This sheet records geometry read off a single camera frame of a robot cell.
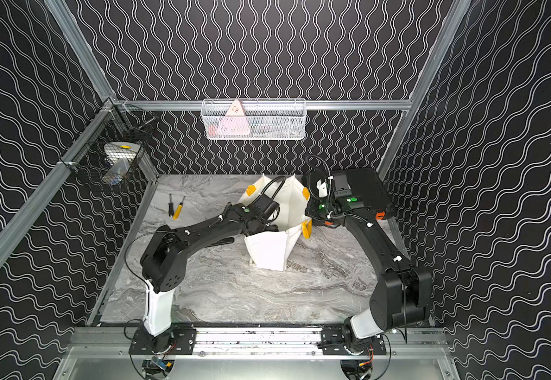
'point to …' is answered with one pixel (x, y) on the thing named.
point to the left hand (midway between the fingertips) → (266, 228)
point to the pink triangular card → (235, 122)
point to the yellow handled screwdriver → (178, 210)
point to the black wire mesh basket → (106, 153)
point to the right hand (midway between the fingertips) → (307, 207)
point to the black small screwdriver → (170, 207)
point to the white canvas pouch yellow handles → (267, 248)
